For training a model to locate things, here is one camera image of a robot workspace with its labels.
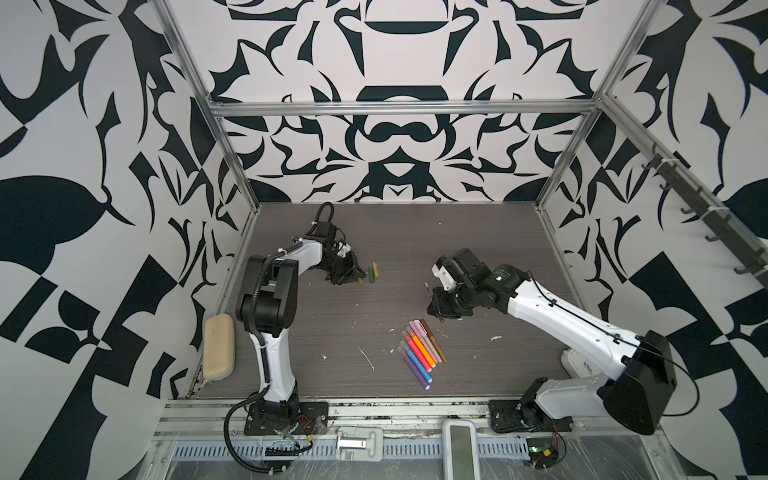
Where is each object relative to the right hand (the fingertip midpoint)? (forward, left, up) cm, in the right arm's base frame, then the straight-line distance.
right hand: (428, 310), depth 76 cm
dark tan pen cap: (+14, +19, -10) cm, 26 cm away
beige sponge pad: (-5, +56, -11) cm, 58 cm away
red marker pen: (-6, +2, -15) cm, 16 cm away
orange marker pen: (-4, +1, -14) cm, 15 cm away
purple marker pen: (-10, +4, -15) cm, 18 cm away
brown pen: (-7, -5, -15) cm, 17 cm away
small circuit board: (-28, -26, -17) cm, 42 cm away
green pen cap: (+19, +16, -14) cm, 28 cm away
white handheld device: (-28, -5, -10) cm, 30 cm away
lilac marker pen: (-2, +1, -15) cm, 15 cm away
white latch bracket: (-27, +17, -12) cm, 34 cm away
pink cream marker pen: (-2, -1, -15) cm, 15 cm away
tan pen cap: (+22, +14, -15) cm, 30 cm away
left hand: (+18, +17, -10) cm, 27 cm away
